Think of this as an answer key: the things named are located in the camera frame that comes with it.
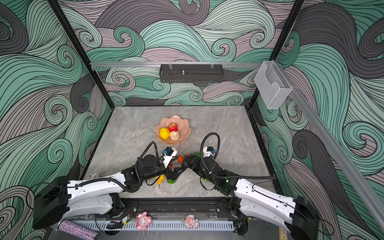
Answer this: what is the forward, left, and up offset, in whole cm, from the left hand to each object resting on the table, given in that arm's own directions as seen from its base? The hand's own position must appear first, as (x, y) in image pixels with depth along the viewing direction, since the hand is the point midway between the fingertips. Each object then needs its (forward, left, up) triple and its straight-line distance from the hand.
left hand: (182, 161), depth 74 cm
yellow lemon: (+23, +13, -9) cm, 28 cm away
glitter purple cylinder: (-27, +46, -12) cm, 55 cm away
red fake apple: (+29, +8, -10) cm, 32 cm away
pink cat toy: (-24, +17, -12) cm, 32 cm away
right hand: (+1, -2, -1) cm, 2 cm away
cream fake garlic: (+22, +6, -9) cm, 24 cm away
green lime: (-6, +6, -14) cm, 16 cm away
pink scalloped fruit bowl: (+35, +2, -14) cm, 37 cm away
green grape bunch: (+12, -9, -15) cm, 21 cm away
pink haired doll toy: (-24, -5, -12) cm, 27 cm away
